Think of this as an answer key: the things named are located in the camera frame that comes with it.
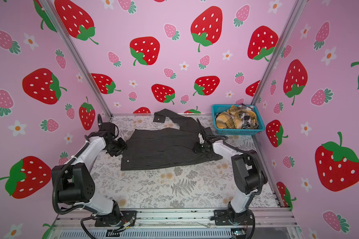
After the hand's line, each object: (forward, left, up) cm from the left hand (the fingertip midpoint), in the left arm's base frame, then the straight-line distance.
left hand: (126, 148), depth 90 cm
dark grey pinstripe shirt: (+4, -14, -6) cm, 16 cm away
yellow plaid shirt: (+26, -71, 0) cm, 76 cm away
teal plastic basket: (+17, -79, -1) cm, 81 cm away
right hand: (+2, -43, -4) cm, 43 cm away
